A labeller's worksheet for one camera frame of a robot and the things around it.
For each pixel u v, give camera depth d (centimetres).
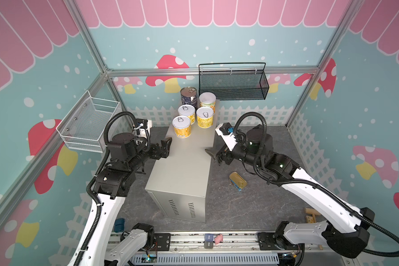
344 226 40
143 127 50
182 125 66
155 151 56
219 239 74
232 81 93
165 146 57
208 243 73
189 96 71
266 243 74
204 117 69
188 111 71
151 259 72
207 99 73
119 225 78
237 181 89
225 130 49
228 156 55
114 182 42
